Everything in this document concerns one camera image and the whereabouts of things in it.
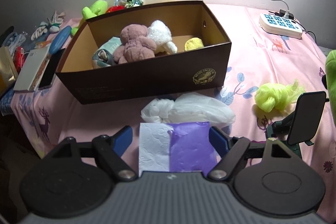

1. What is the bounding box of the teal green sock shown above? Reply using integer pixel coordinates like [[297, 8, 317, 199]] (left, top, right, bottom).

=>
[[99, 36, 121, 55]]

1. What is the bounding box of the black plug adapter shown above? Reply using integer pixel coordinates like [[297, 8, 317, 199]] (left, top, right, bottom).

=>
[[274, 9, 294, 20]]

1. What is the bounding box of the white blue power strip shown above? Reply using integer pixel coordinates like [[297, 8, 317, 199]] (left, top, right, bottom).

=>
[[259, 14, 303, 39]]

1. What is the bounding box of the white booklet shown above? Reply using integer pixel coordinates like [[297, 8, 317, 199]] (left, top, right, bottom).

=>
[[13, 46, 50, 92]]

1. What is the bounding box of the pink patterned bed sheet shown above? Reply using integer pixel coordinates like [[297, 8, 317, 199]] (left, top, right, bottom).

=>
[[11, 4, 335, 223]]

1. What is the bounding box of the white plastic bag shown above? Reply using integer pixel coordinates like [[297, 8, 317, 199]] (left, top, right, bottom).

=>
[[141, 92, 236, 127]]

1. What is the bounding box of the black phone on stand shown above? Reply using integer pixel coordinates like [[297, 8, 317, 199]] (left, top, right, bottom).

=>
[[287, 91, 326, 145]]

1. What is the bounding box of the red package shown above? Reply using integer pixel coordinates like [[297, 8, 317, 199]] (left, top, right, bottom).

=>
[[13, 47, 25, 73]]

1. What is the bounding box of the black smartphone lying flat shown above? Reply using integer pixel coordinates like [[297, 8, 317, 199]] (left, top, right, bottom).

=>
[[38, 48, 66, 90]]

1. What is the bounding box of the purple tissue pack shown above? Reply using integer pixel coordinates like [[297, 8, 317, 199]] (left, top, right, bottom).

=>
[[138, 122, 217, 175]]

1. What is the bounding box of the green plush caterpillar toy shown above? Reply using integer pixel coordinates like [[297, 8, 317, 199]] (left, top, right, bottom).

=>
[[322, 50, 336, 100]]

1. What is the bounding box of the white fluffy towel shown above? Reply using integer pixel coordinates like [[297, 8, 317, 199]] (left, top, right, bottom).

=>
[[147, 20, 178, 55]]

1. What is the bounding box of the blue oval object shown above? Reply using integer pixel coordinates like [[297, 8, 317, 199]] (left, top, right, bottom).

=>
[[49, 26, 72, 55]]

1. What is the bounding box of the gold paper bag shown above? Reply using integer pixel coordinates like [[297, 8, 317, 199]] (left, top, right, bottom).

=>
[[0, 47, 18, 90]]

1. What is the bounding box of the brown cardboard storage box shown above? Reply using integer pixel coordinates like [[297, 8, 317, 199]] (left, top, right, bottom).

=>
[[56, 1, 231, 104]]

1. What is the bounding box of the yellow towel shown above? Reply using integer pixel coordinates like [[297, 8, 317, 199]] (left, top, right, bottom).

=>
[[185, 37, 205, 51]]

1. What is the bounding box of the lime green mesh scrunchie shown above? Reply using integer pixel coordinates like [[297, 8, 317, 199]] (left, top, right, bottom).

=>
[[255, 80, 305, 113]]

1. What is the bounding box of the pink plush teddy bear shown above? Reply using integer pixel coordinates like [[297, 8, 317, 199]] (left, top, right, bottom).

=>
[[113, 24, 156, 64]]

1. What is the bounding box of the lime green plush toy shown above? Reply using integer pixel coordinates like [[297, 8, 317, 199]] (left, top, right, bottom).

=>
[[71, 0, 108, 36]]

